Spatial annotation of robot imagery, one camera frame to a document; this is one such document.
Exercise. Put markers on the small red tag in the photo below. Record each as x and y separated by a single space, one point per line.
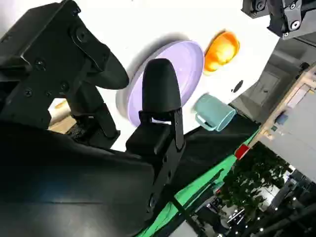
242 151

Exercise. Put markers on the pale green mug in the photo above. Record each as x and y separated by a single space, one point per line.
214 111

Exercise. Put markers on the black backdrop cloth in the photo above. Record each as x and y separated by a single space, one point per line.
209 145

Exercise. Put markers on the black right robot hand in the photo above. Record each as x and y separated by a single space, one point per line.
61 177

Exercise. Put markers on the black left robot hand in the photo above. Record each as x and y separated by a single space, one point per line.
288 14

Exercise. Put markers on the orange white toy bread roll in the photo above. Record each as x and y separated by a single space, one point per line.
222 53

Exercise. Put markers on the green cloth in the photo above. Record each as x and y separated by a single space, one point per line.
197 184

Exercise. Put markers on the lilac plate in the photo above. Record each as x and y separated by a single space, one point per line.
188 64

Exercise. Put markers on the green leafy plant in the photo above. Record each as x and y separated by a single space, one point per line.
254 177

